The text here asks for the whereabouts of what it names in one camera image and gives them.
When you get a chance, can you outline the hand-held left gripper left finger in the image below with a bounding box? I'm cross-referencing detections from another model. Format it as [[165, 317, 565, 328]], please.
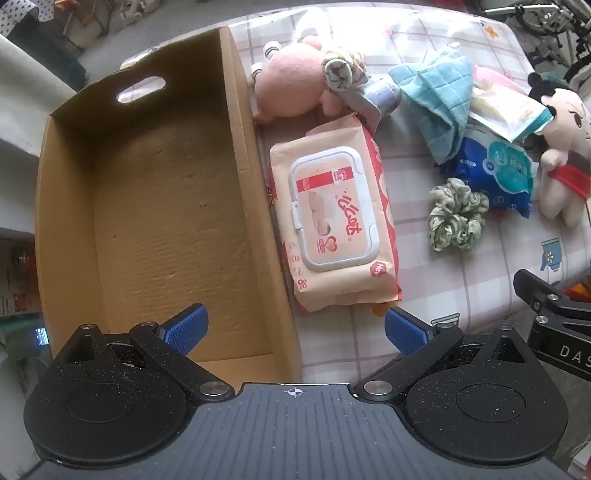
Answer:
[[55, 303, 236, 402]]

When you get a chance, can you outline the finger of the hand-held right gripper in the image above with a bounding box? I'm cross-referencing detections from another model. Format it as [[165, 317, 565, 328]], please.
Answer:
[[513, 269, 591, 324]]

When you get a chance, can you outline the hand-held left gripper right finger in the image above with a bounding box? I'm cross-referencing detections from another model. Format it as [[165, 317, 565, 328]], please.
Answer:
[[353, 307, 532, 402]]

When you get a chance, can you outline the blue tissue pack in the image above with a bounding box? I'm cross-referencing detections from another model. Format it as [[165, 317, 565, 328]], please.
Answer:
[[445, 134, 539, 220]]

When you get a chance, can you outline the large cardboard box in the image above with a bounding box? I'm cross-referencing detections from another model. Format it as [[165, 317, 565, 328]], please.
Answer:
[[34, 25, 305, 384]]

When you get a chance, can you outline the clear cotton swab packet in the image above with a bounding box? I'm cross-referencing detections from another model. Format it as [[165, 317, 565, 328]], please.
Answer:
[[468, 85, 555, 144]]

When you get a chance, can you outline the blue checked towel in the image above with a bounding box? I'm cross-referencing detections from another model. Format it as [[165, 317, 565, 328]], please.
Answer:
[[388, 46, 476, 164]]

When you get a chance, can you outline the pink plush toy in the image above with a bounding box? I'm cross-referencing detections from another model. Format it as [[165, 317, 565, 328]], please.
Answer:
[[252, 37, 352, 124]]

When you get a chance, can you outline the plaid printed tablecloth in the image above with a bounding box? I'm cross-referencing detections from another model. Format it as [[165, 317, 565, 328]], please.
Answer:
[[120, 4, 591, 384]]

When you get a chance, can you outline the green floral scrunchie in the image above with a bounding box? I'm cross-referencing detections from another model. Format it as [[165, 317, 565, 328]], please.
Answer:
[[428, 179, 490, 252]]

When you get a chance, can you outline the black-haired plush doll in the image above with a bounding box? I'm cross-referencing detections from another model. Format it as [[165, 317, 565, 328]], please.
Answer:
[[526, 71, 591, 229]]

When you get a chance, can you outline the large wet wipes pack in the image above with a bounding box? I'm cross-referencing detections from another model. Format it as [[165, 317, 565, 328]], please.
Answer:
[[269, 113, 402, 315]]

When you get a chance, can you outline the small grey-blue pouch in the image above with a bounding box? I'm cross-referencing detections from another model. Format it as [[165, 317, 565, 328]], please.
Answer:
[[344, 76, 402, 132]]

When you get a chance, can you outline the white foam board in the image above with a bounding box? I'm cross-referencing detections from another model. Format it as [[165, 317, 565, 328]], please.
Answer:
[[0, 34, 79, 153]]

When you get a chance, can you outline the dark plastic crate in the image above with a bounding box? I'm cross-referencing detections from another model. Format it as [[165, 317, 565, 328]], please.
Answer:
[[18, 18, 88, 88]]

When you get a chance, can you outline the metal frame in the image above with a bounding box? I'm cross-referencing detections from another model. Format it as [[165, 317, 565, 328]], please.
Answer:
[[480, 0, 591, 84]]

